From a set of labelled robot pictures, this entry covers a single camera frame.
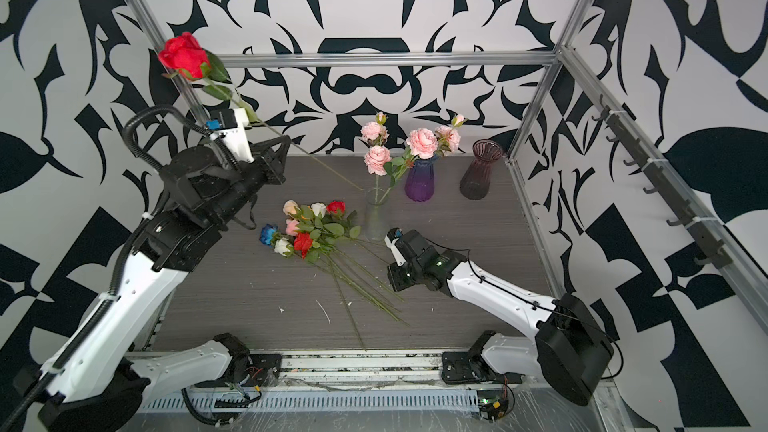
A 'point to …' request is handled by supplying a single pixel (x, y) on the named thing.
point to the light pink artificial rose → (291, 228)
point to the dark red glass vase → (475, 180)
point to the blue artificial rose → (267, 233)
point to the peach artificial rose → (289, 207)
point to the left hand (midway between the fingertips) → (287, 132)
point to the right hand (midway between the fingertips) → (391, 273)
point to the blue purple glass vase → (420, 180)
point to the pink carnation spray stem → (377, 156)
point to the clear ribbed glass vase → (377, 214)
